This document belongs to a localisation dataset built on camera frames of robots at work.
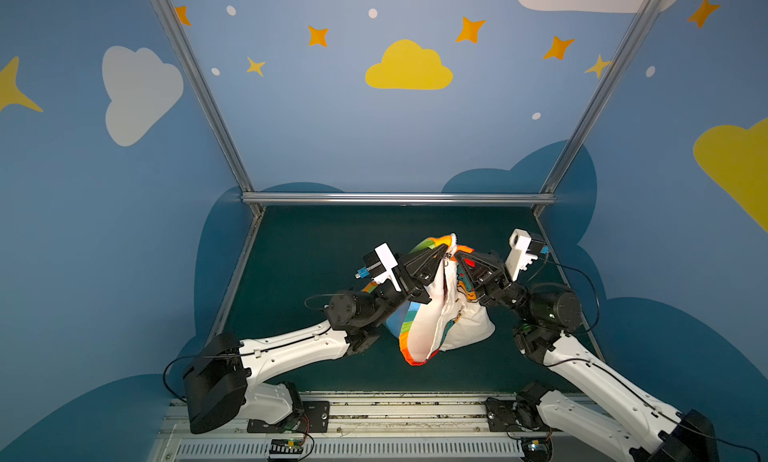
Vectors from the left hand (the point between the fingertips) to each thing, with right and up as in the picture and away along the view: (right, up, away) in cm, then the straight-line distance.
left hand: (438, 240), depth 50 cm
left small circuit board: (-34, -51, +22) cm, 65 cm away
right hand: (+5, -3, +2) cm, 6 cm away
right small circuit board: (+29, -53, +23) cm, 64 cm away
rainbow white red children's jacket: (+5, -17, +12) cm, 21 cm away
